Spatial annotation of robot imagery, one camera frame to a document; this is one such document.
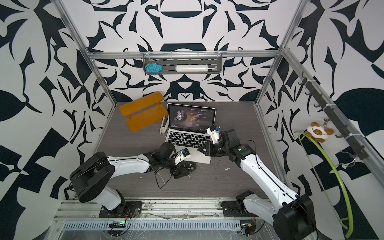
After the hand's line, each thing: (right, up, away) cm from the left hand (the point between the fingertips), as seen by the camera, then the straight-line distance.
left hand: (184, 163), depth 86 cm
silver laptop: (+1, +20, +19) cm, 27 cm away
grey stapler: (-15, +20, +22) cm, 34 cm away
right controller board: (+31, -26, -14) cm, 43 cm away
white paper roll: (+4, +55, +4) cm, 56 cm away
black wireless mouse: (+3, -1, -1) cm, 3 cm away
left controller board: (-32, -25, -13) cm, 43 cm away
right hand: (+7, +11, -10) cm, 16 cm away
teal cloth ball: (-19, +56, +5) cm, 60 cm away
